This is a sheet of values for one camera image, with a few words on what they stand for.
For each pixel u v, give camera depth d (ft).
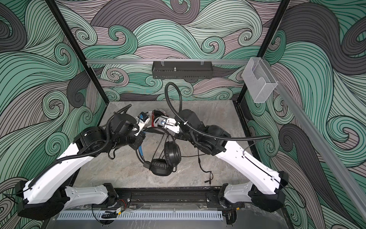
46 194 1.25
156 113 3.43
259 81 2.55
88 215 2.29
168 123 1.66
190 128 1.30
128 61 6.54
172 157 1.76
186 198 2.44
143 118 1.78
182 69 3.11
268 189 1.21
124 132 1.48
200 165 2.79
